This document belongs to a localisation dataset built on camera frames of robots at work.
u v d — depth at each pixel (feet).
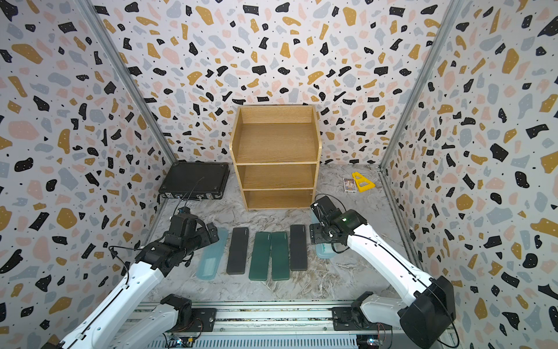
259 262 2.81
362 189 3.65
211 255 2.83
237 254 2.92
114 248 2.69
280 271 2.76
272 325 2.40
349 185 3.71
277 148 2.78
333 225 1.77
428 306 1.25
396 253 1.53
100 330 1.33
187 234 1.96
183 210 2.27
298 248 3.01
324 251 2.50
